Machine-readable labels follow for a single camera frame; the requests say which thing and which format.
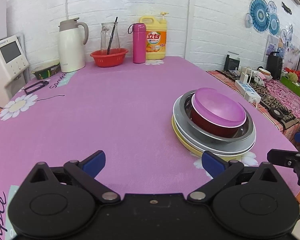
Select floral white plate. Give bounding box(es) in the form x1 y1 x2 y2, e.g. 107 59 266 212
172 97 257 156

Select red ceramic bowl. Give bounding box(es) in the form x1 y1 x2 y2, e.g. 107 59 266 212
190 100 239 138

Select purple plastic bowl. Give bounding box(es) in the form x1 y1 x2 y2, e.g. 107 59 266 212
191 87 247 128

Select black rimmed white plate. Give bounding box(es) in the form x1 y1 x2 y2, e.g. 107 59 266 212
173 126 255 159

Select stainless steel bowl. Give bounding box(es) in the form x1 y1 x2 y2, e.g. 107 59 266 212
179 90 256 142

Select patterned side table cloth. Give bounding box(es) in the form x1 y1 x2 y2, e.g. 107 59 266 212
206 68 300 143

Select black tape roll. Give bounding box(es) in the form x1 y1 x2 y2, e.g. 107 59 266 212
269 107 285 121

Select green box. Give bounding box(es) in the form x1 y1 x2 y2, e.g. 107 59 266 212
280 76 300 97

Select small ceramic bowl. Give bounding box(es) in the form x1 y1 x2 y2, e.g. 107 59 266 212
257 67 273 81

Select white power strip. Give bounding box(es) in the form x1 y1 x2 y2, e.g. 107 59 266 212
235 80 261 103

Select black kettle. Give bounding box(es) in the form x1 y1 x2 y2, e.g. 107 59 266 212
266 51 283 80

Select black small box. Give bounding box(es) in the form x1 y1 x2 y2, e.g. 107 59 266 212
224 54 240 71

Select green instant noodle bowl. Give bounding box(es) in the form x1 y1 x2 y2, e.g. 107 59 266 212
31 61 60 80

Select red plastic basket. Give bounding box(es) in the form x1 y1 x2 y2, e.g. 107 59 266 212
90 48 128 68

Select white water dispenser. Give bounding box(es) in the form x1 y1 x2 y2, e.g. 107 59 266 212
0 33 30 109

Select cream thermos jug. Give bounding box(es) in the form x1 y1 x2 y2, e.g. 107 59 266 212
58 17 89 73

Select glass carafe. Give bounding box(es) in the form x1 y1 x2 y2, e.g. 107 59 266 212
101 22 120 55

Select pink thermos bottle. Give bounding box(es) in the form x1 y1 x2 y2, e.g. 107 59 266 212
128 23 146 64

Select black straw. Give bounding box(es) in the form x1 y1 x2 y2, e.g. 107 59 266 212
107 16 118 55

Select yellow detergent bottle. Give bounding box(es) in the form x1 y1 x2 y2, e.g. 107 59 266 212
139 12 168 60

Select black rectangular frame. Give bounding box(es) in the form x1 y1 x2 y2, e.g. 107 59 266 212
24 80 49 95

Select blue wall decoration plates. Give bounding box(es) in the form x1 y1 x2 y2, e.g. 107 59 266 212
244 0 281 36

